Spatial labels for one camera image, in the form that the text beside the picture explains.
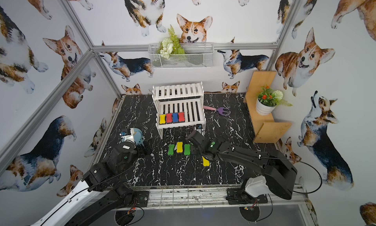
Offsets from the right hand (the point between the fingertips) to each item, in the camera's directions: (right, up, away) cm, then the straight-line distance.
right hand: (195, 139), depth 83 cm
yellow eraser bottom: (-20, +11, +6) cm, 24 cm away
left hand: (-25, +3, -9) cm, 27 cm away
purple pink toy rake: (+19, +16, +30) cm, 39 cm away
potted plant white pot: (+44, +23, +7) cm, 50 cm away
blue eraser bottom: (-13, +12, +5) cm, 18 cm away
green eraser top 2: (-5, -8, +8) cm, 12 cm away
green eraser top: (-15, -8, +7) cm, 19 cm away
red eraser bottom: (-16, +11, +5) cm, 21 cm away
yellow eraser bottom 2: (+6, -14, +2) cm, 15 cm away
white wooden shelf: (-12, +19, +15) cm, 27 cm away
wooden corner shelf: (+40, +5, +1) cm, 41 cm away
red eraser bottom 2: (-9, +13, +8) cm, 18 cm away
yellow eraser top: (-10, -7, +9) cm, 15 cm away
